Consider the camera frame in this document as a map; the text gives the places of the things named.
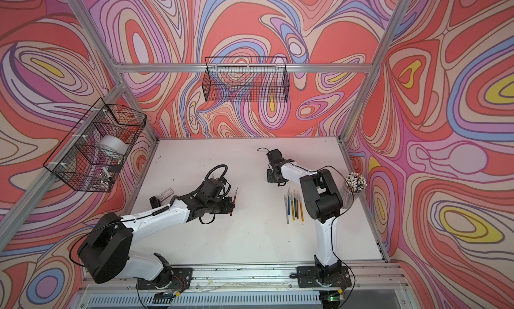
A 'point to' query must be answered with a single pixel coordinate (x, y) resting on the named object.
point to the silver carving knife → (286, 202)
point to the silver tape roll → (114, 143)
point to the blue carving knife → (288, 202)
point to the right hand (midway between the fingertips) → (276, 181)
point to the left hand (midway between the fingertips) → (237, 207)
